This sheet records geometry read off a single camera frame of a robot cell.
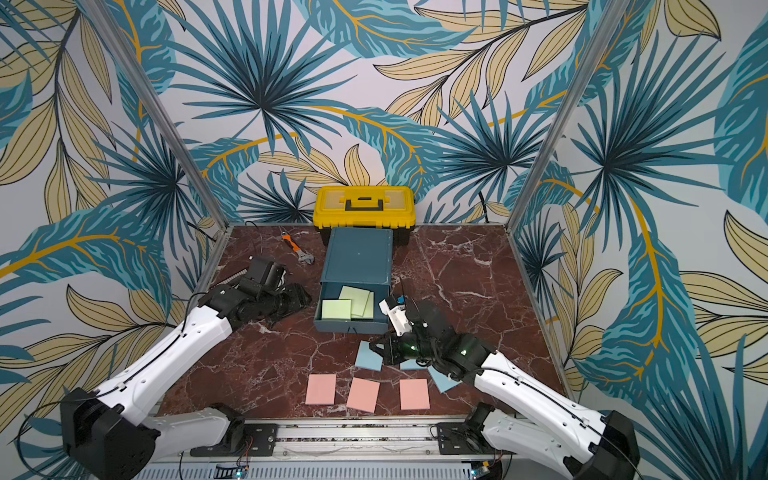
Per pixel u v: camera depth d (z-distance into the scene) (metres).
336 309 0.76
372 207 1.03
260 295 0.58
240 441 0.68
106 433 0.37
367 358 0.86
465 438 0.65
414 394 0.80
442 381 0.83
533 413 0.45
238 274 1.02
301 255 1.10
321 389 0.82
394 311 0.65
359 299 0.80
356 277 0.80
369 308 0.79
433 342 0.54
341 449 0.73
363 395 0.80
